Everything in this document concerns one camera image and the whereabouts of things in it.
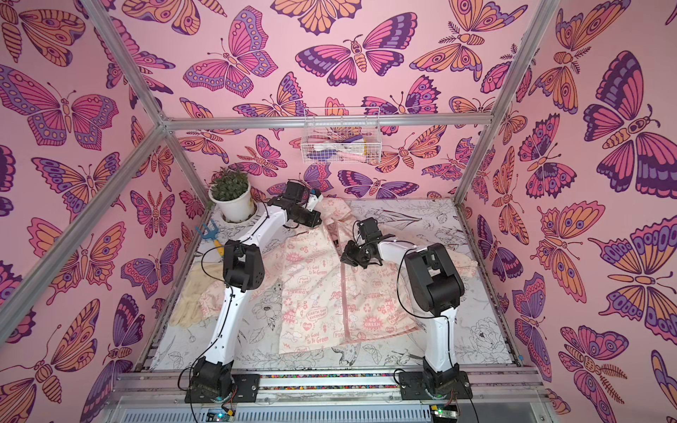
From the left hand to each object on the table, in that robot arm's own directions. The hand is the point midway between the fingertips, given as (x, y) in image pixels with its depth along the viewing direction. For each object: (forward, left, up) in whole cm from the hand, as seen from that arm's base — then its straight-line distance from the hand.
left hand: (323, 218), depth 107 cm
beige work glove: (-37, +45, -6) cm, 58 cm away
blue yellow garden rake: (-4, +47, -5) cm, 48 cm away
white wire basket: (+15, -8, +28) cm, 33 cm away
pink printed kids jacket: (-26, -4, -4) cm, 27 cm away
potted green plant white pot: (+6, +36, +11) cm, 38 cm away
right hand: (-17, -8, -2) cm, 19 cm away
